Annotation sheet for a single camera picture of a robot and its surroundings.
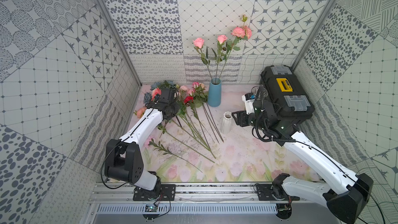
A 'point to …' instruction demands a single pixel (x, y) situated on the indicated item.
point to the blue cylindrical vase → (214, 96)
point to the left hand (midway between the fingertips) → (182, 108)
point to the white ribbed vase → (226, 127)
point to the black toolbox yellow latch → (282, 86)
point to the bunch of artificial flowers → (194, 124)
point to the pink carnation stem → (157, 146)
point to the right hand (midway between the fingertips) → (238, 114)
